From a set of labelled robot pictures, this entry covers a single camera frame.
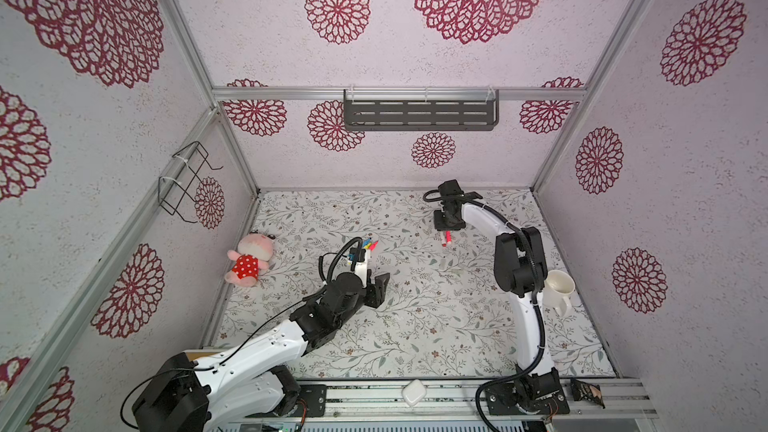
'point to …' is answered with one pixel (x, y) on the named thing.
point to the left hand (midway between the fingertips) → (380, 278)
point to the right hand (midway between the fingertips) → (443, 219)
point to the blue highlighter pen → (353, 256)
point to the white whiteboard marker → (444, 239)
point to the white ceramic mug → (558, 286)
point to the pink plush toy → (254, 253)
